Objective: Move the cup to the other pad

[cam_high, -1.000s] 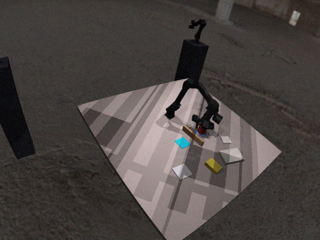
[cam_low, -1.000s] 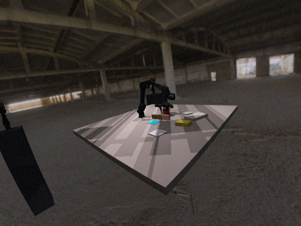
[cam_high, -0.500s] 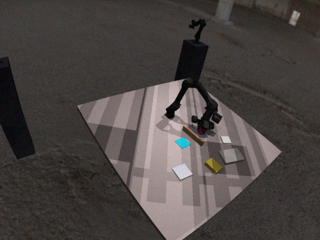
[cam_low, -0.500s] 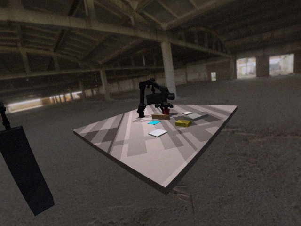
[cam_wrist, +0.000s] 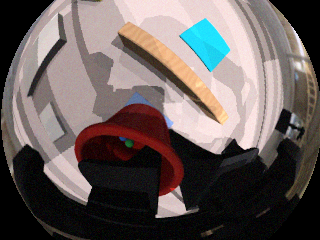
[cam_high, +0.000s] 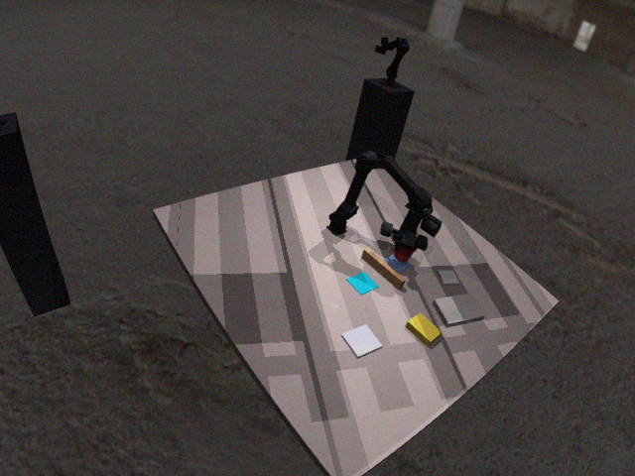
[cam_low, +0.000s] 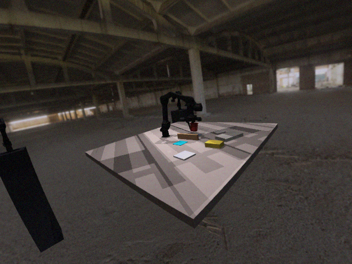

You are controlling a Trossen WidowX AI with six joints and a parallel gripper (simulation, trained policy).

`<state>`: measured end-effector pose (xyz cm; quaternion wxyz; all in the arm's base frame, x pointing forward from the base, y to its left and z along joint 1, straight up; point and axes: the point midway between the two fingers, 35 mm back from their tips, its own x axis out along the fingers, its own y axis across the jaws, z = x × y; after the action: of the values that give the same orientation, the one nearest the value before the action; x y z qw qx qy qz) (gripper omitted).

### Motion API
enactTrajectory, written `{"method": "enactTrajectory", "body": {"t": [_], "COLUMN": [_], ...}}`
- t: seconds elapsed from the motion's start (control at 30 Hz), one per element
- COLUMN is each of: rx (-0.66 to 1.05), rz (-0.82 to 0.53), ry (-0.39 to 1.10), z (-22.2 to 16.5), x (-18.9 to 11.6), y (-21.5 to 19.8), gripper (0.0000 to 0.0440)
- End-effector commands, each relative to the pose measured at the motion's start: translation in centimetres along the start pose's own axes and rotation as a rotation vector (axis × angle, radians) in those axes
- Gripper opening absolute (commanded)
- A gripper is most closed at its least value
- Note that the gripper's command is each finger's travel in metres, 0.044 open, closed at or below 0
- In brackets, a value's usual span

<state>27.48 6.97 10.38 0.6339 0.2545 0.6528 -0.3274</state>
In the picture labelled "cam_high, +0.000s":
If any yellow rectangular block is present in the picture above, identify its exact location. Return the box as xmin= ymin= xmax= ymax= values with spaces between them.
xmin=406 ymin=313 xmax=442 ymax=346

